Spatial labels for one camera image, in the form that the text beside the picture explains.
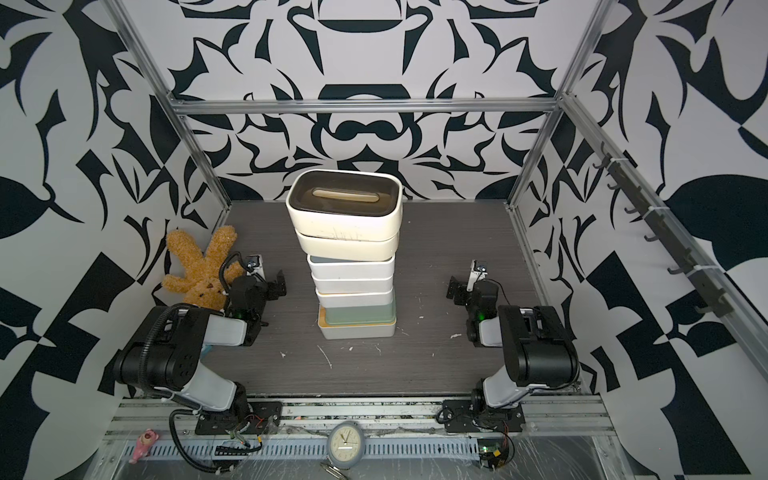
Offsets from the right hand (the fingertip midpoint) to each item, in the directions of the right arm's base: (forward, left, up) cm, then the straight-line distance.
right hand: (468, 274), depth 95 cm
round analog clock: (-44, +35, +1) cm, 56 cm away
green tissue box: (-16, +33, +6) cm, 37 cm away
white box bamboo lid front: (-18, +31, +1) cm, 36 cm away
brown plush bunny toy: (-6, +78, +7) cm, 79 cm away
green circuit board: (-45, +1, -5) cm, 45 cm away
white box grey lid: (-16, +35, +30) cm, 49 cm away
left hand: (+1, +65, +3) cm, 65 cm away
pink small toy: (-44, +81, 0) cm, 92 cm away
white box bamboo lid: (-16, +33, +23) cm, 43 cm away
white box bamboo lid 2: (-17, +31, +17) cm, 39 cm away
